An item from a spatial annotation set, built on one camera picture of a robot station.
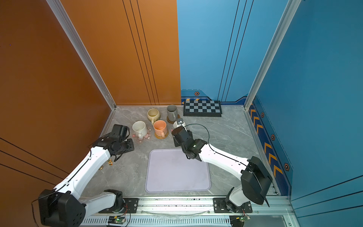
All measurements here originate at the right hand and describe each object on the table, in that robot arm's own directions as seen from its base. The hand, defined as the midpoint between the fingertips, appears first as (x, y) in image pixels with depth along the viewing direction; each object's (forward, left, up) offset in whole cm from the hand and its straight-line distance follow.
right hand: (180, 132), depth 82 cm
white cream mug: (+13, +31, -14) cm, 36 cm away
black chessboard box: (+35, -18, -15) cm, 42 cm away
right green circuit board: (-40, -30, -20) cm, 54 cm away
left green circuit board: (-40, +32, -19) cm, 55 cm away
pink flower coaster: (+9, +25, -17) cm, 32 cm away
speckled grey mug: (+23, +7, -7) cm, 25 cm away
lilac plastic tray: (-15, +7, -18) cm, 25 cm away
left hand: (-5, +29, -5) cm, 30 cm away
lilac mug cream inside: (+13, +4, -9) cm, 16 cm away
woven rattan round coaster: (+7, +15, -16) cm, 23 cm away
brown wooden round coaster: (+26, +3, -15) cm, 30 cm away
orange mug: (+14, +16, -13) cm, 25 cm away
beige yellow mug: (+25, +22, -11) cm, 36 cm away
